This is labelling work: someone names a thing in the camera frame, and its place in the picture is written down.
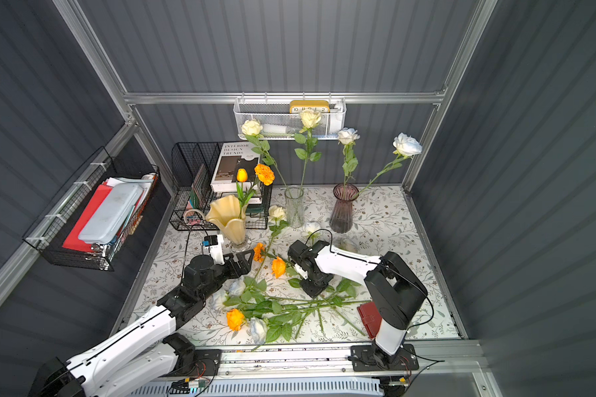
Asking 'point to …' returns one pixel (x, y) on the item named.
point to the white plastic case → (104, 223)
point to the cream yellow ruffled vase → (224, 212)
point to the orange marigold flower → (266, 175)
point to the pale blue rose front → (258, 328)
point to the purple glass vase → (342, 214)
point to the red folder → (73, 240)
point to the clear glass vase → (295, 205)
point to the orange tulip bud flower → (242, 194)
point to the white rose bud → (277, 213)
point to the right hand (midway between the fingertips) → (320, 287)
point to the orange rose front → (235, 318)
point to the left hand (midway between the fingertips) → (244, 254)
